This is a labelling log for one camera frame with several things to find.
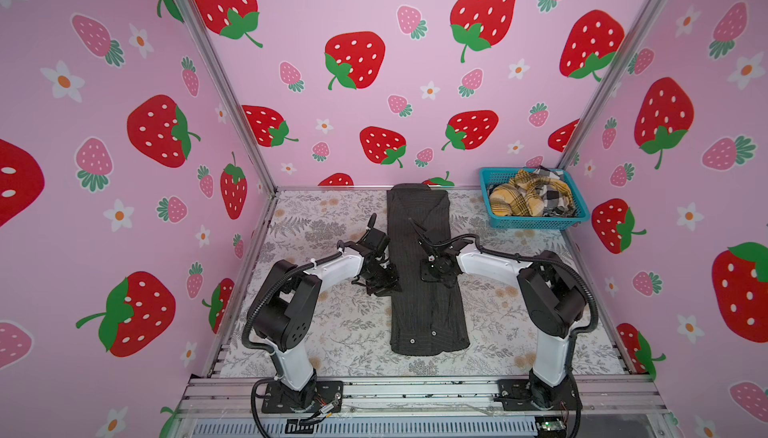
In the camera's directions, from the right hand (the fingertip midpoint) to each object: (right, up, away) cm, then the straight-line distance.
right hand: (423, 274), depth 95 cm
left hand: (-7, -3, -6) cm, 10 cm away
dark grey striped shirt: (0, -11, -9) cm, 14 cm away
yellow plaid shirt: (+36, +26, +11) cm, 46 cm away
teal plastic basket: (+29, +34, +20) cm, 49 cm away
